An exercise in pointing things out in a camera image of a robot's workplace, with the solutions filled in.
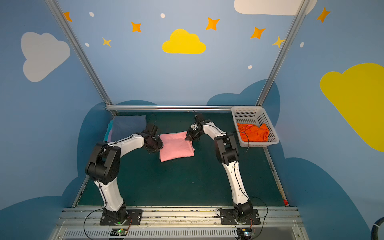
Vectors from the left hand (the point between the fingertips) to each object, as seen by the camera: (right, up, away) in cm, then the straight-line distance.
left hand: (164, 147), depth 98 cm
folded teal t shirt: (-43, +13, +11) cm, 46 cm away
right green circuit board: (+45, -39, -27) cm, 65 cm away
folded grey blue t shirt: (-29, +14, +3) cm, 32 cm away
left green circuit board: (-16, -37, -28) cm, 49 cm away
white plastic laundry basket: (+69, +22, +21) cm, 75 cm away
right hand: (+14, +6, +7) cm, 17 cm away
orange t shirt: (+60, +9, +6) cm, 61 cm away
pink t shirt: (+7, 0, +1) cm, 7 cm away
